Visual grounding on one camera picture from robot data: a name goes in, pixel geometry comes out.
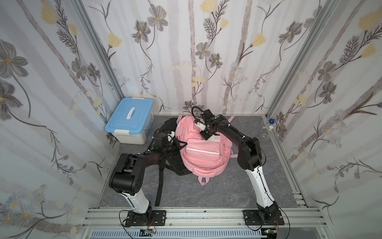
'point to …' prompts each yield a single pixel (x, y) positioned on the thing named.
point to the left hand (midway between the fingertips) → (187, 142)
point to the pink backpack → (202, 157)
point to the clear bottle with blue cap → (266, 128)
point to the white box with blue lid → (132, 121)
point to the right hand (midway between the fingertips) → (208, 130)
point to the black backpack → (174, 163)
